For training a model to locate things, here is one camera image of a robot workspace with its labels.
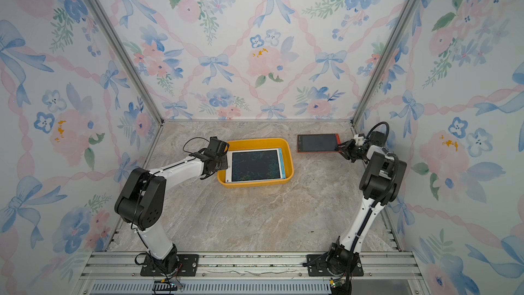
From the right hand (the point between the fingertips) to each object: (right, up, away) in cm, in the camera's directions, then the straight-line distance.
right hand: (339, 145), depth 106 cm
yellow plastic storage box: (-42, 0, -1) cm, 42 cm away
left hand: (-59, -7, -9) cm, 60 cm away
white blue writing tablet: (-44, -10, -8) cm, 45 cm away
